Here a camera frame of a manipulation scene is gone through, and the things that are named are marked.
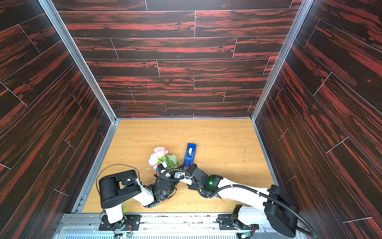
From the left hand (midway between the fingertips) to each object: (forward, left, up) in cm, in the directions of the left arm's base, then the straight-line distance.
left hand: (186, 167), depth 83 cm
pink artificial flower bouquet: (+4, +15, +5) cm, 16 cm away
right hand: (-1, -4, -2) cm, 5 cm away
